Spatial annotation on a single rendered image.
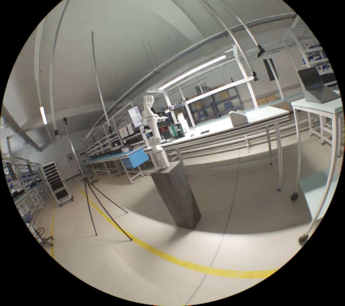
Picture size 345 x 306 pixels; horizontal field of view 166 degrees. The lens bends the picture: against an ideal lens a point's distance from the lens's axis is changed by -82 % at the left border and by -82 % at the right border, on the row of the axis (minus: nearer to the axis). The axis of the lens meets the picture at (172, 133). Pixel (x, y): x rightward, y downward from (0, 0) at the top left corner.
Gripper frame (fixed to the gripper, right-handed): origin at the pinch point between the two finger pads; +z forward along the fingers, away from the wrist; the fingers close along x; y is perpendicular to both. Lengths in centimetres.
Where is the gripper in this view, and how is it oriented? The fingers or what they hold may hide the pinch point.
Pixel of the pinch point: (167, 117)
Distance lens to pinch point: 162.2
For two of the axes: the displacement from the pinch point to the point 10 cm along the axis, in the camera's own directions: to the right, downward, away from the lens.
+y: -1.0, 9.4, 3.3
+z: 7.5, -1.5, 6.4
